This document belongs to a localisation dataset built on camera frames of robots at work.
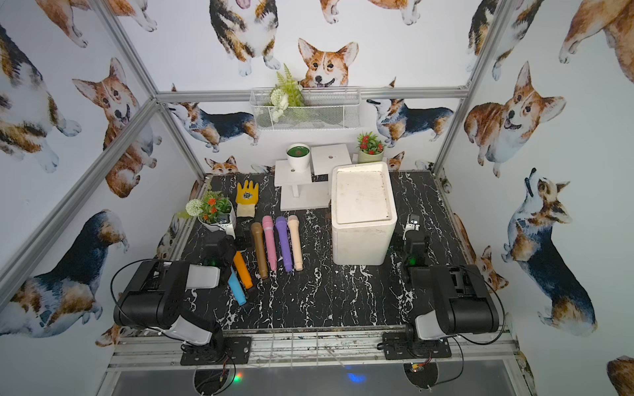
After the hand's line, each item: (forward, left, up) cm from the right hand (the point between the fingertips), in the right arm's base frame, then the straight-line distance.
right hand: (406, 226), depth 93 cm
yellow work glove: (+19, +66, -5) cm, 69 cm away
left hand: (+2, +63, +1) cm, 63 cm away
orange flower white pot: (+1, +71, +11) cm, 72 cm away
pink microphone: (+5, +54, -4) cm, 54 cm away
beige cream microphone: (+2, +43, -5) cm, 43 cm away
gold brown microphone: (+1, +57, -4) cm, 58 cm away
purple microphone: (+3, +48, -5) cm, 49 cm away
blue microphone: (-21, +60, -4) cm, 64 cm away
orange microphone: (-14, +60, -5) cm, 62 cm away
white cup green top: (+23, +41, +16) cm, 49 cm away
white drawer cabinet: (-5, +17, +15) cm, 24 cm away
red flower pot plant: (+24, +13, +18) cm, 32 cm away
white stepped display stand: (+20, +43, -1) cm, 48 cm away
